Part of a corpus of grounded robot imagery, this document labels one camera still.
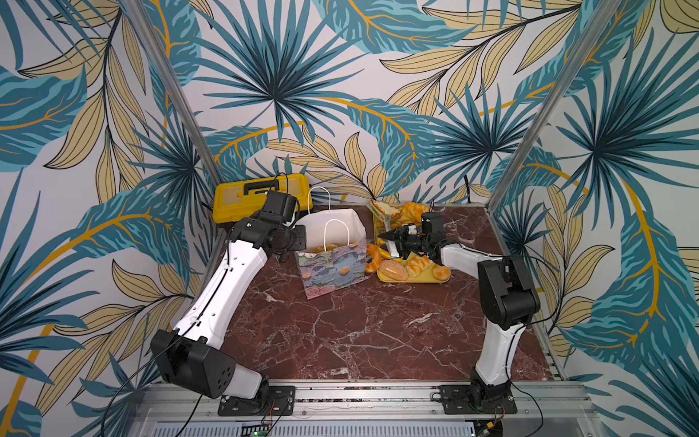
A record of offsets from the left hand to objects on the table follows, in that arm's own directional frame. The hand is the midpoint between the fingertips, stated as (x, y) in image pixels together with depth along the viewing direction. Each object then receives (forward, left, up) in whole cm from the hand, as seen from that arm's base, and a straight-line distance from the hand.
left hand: (297, 242), depth 77 cm
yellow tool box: (+24, +27, -8) cm, 37 cm away
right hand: (+11, -25, -11) cm, 30 cm away
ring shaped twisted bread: (+8, -24, -19) cm, 31 cm away
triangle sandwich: (+32, -32, -20) cm, 49 cm away
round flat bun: (+4, -30, -20) cm, 36 cm away
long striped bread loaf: (+7, -39, -20) cm, 45 cm away
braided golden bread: (+29, -40, -18) cm, 53 cm away
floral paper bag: (+6, -11, -9) cm, 15 cm away
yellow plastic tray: (+4, -43, -24) cm, 49 cm away
